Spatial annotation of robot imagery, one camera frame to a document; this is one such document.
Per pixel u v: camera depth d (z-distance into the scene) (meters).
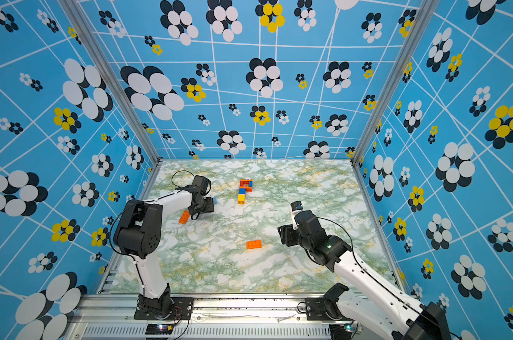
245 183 1.08
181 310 0.72
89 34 0.74
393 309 0.41
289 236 0.69
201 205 0.83
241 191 1.05
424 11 0.68
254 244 0.89
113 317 0.74
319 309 0.73
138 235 0.51
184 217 0.96
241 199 1.02
